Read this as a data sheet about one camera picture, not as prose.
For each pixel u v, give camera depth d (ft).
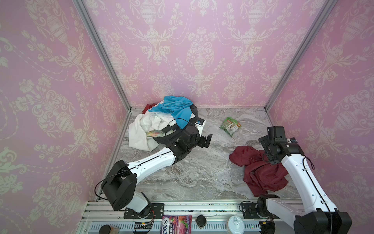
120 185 1.39
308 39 2.61
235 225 2.19
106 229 2.01
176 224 2.23
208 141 2.39
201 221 2.05
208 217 2.40
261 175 2.60
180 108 3.36
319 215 1.24
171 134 3.18
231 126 3.48
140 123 3.28
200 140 2.34
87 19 2.41
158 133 3.24
